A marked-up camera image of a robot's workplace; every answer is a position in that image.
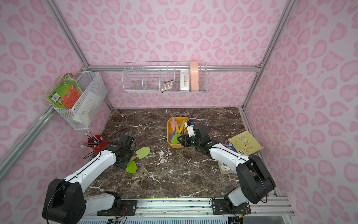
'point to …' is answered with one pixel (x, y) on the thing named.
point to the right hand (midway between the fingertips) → (180, 137)
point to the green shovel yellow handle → (182, 123)
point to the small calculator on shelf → (168, 85)
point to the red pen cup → (98, 140)
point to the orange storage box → (175, 128)
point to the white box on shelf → (184, 80)
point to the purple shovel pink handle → (173, 132)
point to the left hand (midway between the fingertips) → (130, 155)
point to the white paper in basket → (87, 108)
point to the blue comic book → (223, 168)
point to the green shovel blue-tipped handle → (174, 140)
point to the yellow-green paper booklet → (245, 143)
